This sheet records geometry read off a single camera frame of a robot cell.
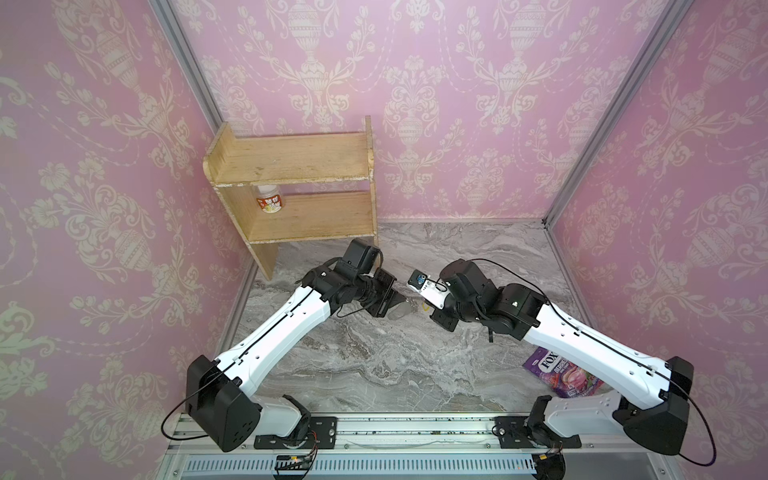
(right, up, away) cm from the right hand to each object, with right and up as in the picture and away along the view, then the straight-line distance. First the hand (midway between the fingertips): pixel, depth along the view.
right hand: (430, 298), depth 72 cm
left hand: (-4, +1, -1) cm, 4 cm away
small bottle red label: (-46, +27, +18) cm, 57 cm away
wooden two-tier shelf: (-46, +35, +42) cm, 72 cm away
